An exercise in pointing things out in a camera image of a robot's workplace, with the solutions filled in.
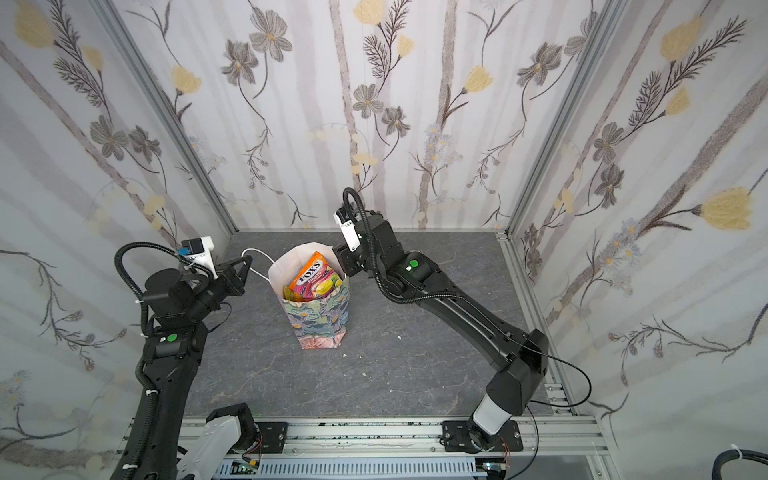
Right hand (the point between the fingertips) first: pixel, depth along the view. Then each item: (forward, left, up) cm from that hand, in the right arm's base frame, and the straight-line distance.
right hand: (340, 233), depth 68 cm
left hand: (-3, +22, -4) cm, 23 cm away
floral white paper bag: (-12, +6, -22) cm, 26 cm away
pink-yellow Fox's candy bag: (-2, +8, -18) cm, 20 cm away
